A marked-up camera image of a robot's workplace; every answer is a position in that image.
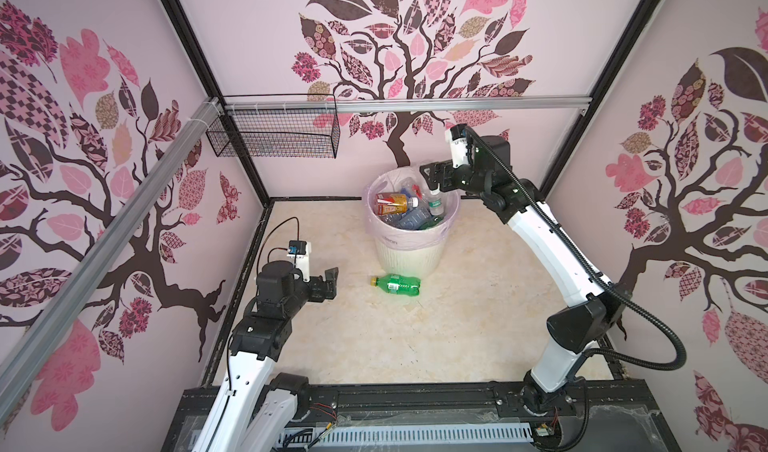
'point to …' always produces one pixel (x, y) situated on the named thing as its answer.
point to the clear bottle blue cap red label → (413, 189)
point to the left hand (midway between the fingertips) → (321, 273)
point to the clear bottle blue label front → (392, 219)
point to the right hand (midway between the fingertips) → (436, 160)
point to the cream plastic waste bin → (414, 262)
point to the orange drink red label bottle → (391, 203)
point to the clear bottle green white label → (436, 204)
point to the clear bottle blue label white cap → (415, 218)
